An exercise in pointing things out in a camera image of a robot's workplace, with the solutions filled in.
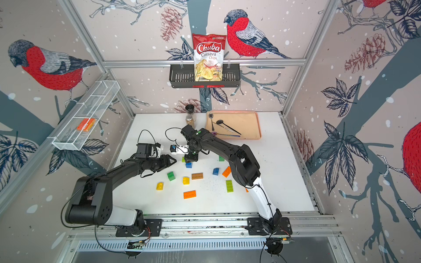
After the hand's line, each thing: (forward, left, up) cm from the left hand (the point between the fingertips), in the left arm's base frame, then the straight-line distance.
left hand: (174, 159), depth 90 cm
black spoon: (+34, -27, -6) cm, 43 cm away
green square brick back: (+2, -26, -3) cm, 27 cm away
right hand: (+2, -7, 0) cm, 7 cm away
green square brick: (-9, +1, -3) cm, 9 cm away
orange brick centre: (-6, -29, -5) cm, 30 cm away
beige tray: (+31, -36, -6) cm, 48 cm away
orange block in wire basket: (+2, +33, +28) cm, 44 cm away
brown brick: (-8, -13, -6) cm, 16 cm away
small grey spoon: (+38, -19, -5) cm, 43 cm away
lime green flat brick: (-13, -31, -5) cm, 34 cm away
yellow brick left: (-14, +6, -5) cm, 16 cm away
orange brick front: (-18, -10, -6) cm, 21 cm away
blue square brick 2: (-5, -23, -5) cm, 24 cm away
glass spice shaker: (+27, -6, +4) cm, 28 cm away
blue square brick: (-3, -8, -2) cm, 9 cm away
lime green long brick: (-2, -5, +2) cm, 6 cm away
